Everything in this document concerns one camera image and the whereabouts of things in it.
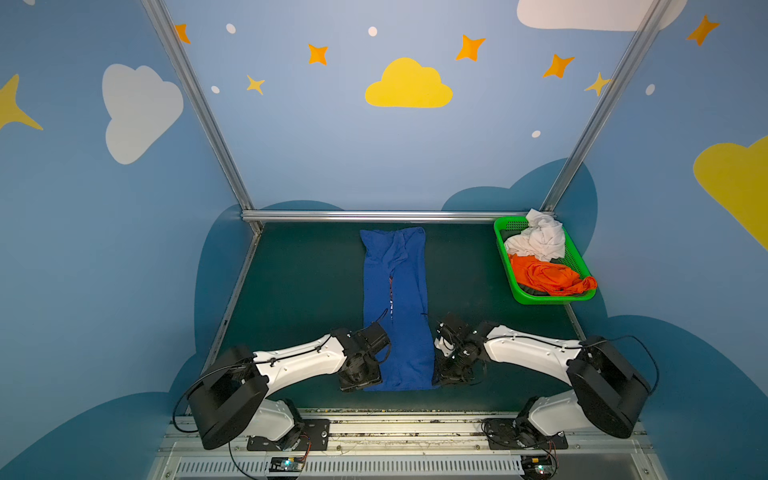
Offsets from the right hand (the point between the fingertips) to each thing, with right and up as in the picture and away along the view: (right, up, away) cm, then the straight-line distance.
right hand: (438, 380), depth 82 cm
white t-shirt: (+41, +41, +22) cm, 62 cm away
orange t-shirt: (+38, +28, +13) cm, 49 cm away
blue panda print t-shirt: (-11, +25, +22) cm, 35 cm away
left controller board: (-39, -16, -11) cm, 44 cm away
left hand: (-17, -1, -2) cm, 17 cm away
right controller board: (+22, -16, -11) cm, 30 cm away
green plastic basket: (+30, +23, +11) cm, 39 cm away
